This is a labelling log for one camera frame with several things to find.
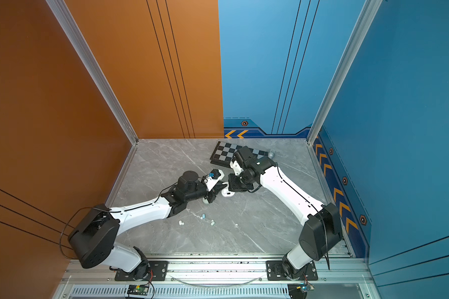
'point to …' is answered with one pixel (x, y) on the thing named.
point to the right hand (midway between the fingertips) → (228, 188)
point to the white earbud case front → (226, 193)
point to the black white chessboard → (224, 152)
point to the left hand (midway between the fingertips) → (226, 182)
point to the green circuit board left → (138, 289)
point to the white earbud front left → (181, 222)
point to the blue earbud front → (204, 216)
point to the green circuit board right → (306, 287)
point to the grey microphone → (271, 154)
